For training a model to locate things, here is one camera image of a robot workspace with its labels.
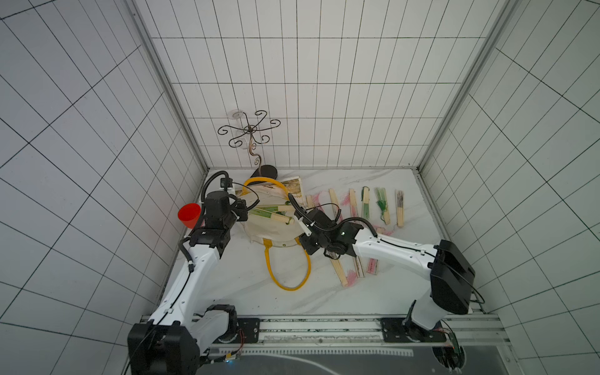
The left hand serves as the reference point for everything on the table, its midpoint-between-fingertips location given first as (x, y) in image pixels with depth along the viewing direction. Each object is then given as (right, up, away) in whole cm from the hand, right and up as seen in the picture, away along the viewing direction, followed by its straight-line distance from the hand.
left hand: (238, 204), depth 82 cm
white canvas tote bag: (+10, -8, +16) cm, 20 cm away
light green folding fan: (+52, -1, +25) cm, 58 cm away
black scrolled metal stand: (+4, +14, +36) cm, 38 cm away
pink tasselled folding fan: (+45, 0, +25) cm, 52 cm away
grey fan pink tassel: (+40, -28, +1) cm, 49 cm away
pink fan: (+38, -2, +25) cm, 46 cm away
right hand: (+23, -10, +2) cm, 26 cm away
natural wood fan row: (+44, -24, +4) cm, 51 cm away
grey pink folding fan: (+68, -4, +22) cm, 71 cm away
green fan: (+12, -5, +16) cm, 21 cm away
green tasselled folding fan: (+60, +1, +25) cm, 65 cm away
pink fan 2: (+49, -24, +4) cm, 55 cm away
